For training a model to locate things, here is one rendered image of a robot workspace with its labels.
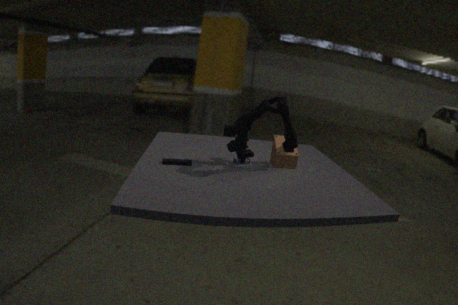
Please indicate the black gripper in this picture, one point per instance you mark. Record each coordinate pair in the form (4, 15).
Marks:
(243, 153)

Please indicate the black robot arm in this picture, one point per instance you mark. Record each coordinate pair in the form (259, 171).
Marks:
(243, 124)

